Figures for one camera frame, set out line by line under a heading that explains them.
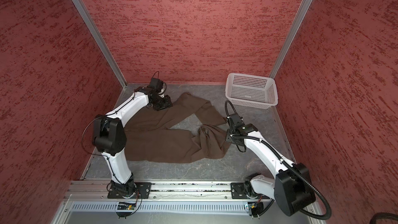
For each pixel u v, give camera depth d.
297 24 0.87
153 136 0.91
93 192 0.75
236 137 0.60
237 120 0.67
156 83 0.76
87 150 0.89
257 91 1.18
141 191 0.74
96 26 0.89
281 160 0.44
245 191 0.67
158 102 0.78
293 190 0.40
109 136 0.50
